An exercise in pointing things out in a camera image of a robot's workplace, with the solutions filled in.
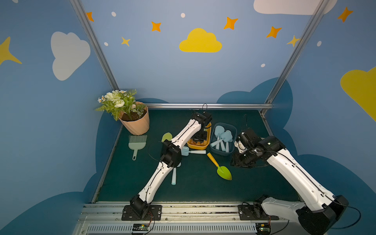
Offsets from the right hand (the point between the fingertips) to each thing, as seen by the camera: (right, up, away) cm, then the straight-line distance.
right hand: (235, 162), depth 73 cm
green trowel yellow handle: (-3, -9, +16) cm, 19 cm away
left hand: (-16, +9, +25) cm, 31 cm away
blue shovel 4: (-1, +4, +25) cm, 25 cm away
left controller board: (-48, -32, -2) cm, 58 cm away
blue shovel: (-33, -13, +10) cm, 37 cm away
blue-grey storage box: (-3, +2, +21) cm, 21 cm away
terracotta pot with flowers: (-62, +31, +9) cm, 70 cm away
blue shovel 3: (-4, +7, +27) cm, 28 cm away
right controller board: (+14, -34, 0) cm, 37 cm away
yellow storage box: (-14, +5, +24) cm, 29 cm away
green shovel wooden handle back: (-40, +11, +31) cm, 52 cm away
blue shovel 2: (-2, +15, +32) cm, 36 cm away
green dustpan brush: (-61, +7, +28) cm, 67 cm away
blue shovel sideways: (-26, +1, +25) cm, 36 cm away
